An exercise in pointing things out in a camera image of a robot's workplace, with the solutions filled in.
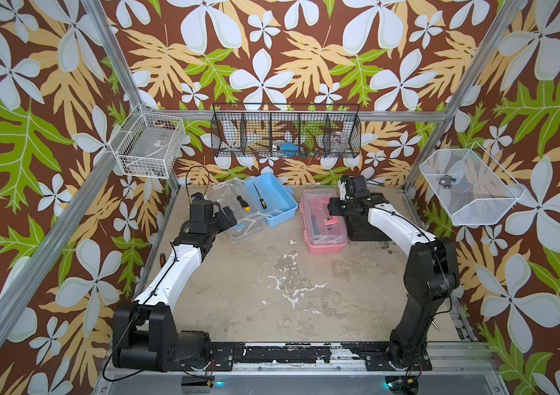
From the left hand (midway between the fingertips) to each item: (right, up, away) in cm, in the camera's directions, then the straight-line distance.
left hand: (222, 212), depth 86 cm
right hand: (+42, +3, +9) cm, 43 cm away
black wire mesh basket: (+23, +33, +10) cm, 41 cm away
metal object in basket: (+80, +11, 0) cm, 81 cm away
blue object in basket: (+24, +25, +7) cm, 35 cm away
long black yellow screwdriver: (+12, +6, +19) cm, 23 cm away
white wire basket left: (-26, +24, 0) cm, 36 cm away
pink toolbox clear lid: (+37, -6, +11) cm, 39 cm away
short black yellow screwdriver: (+6, +3, +12) cm, 14 cm away
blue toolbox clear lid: (+1, +7, +15) cm, 17 cm away
